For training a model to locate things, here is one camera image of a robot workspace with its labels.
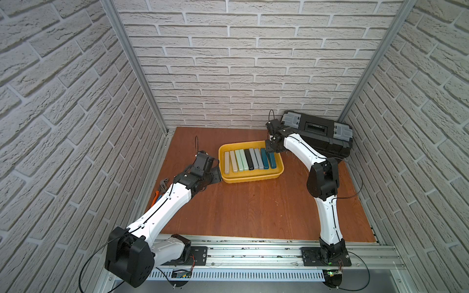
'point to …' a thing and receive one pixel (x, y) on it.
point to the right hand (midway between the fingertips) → (275, 146)
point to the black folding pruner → (249, 160)
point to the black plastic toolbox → (330, 139)
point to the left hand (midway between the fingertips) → (218, 170)
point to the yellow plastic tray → (249, 176)
